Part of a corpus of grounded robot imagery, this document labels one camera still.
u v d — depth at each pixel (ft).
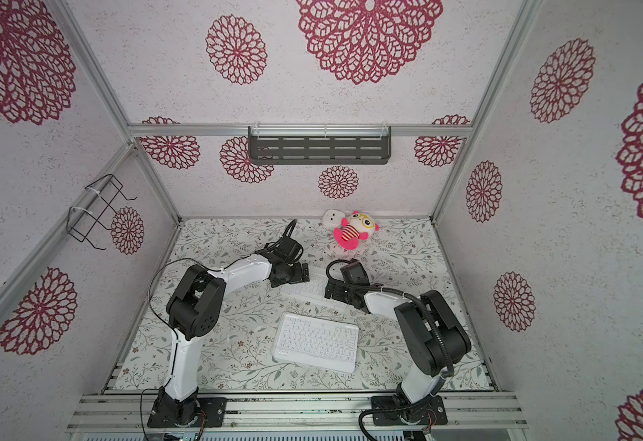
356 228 3.58
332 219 3.82
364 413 2.17
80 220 2.36
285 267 2.58
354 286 2.45
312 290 3.19
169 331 1.86
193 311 1.79
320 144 3.03
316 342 2.74
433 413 2.39
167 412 2.10
